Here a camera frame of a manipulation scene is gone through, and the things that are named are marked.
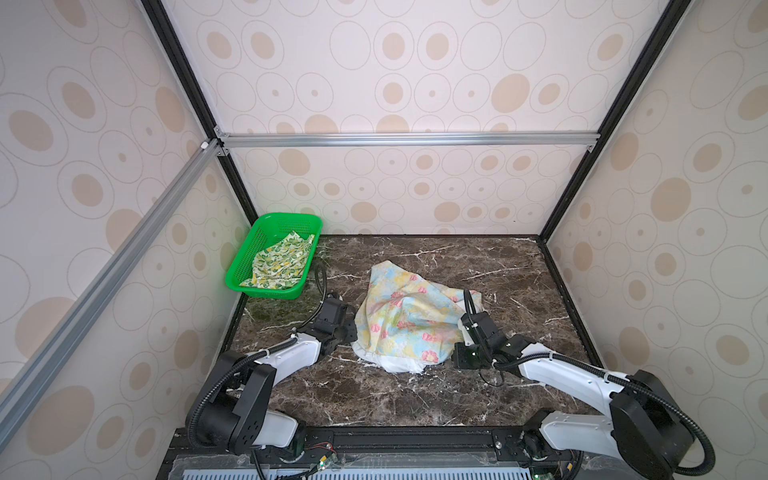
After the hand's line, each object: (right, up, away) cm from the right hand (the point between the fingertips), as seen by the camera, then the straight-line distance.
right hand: (452, 356), depth 86 cm
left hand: (-28, +9, +5) cm, 30 cm away
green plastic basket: (-67, +41, +31) cm, 84 cm away
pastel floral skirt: (-13, +8, +6) cm, 17 cm away
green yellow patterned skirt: (-57, +26, +20) cm, 66 cm away
